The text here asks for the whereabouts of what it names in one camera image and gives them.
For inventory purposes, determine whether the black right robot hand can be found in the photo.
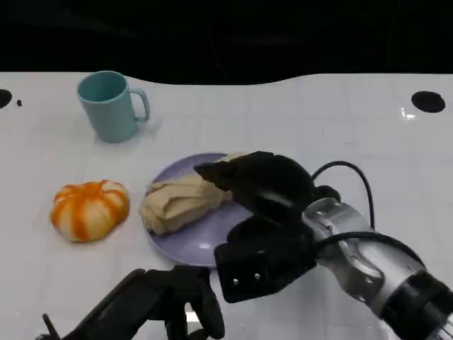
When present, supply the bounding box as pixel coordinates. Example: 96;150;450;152
193;151;316;224

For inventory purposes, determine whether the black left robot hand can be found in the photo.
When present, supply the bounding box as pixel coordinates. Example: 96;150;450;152
35;265;227;340

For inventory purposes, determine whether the beige towel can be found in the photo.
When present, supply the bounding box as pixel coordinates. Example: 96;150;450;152
138;152;248;237

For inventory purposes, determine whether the lilac plate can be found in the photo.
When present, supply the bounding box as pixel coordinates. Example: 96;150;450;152
144;152;256;268

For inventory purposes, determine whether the orange and white bread roll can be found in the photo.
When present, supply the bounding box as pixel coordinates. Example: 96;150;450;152
50;179;131;244

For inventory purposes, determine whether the pale green mug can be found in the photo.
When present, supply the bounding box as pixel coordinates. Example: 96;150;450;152
77;70;151;144

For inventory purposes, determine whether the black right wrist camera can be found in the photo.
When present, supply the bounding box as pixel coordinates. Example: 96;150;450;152
213;214;319;305

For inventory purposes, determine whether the thin black left cable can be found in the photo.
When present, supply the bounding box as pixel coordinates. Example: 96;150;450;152
42;312;60;337

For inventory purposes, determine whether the looping black right cable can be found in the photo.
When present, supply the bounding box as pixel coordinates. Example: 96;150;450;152
311;160;377;230

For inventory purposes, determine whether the black right forearm cable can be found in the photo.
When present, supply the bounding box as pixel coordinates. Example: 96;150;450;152
317;231;426;270

